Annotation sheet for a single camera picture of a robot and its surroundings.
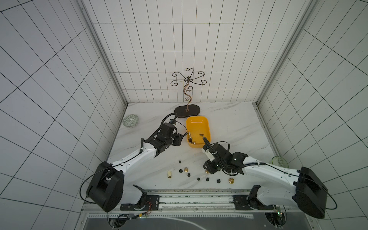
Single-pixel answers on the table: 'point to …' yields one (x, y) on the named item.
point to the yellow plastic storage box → (197, 127)
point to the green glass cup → (279, 161)
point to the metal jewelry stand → (188, 110)
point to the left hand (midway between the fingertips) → (177, 139)
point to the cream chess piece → (169, 174)
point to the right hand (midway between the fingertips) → (204, 162)
